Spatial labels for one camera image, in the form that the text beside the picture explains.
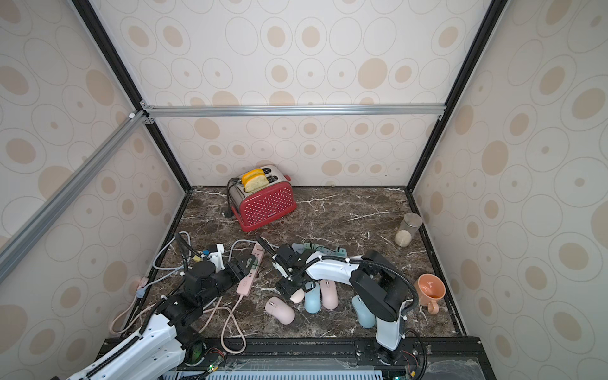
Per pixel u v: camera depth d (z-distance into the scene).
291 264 0.69
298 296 0.83
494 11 0.67
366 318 0.79
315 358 0.73
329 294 0.83
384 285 0.48
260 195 0.93
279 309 0.80
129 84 0.83
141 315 0.81
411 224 0.89
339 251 0.88
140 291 0.89
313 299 0.83
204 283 0.59
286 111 0.91
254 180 0.94
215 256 0.72
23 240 0.52
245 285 0.85
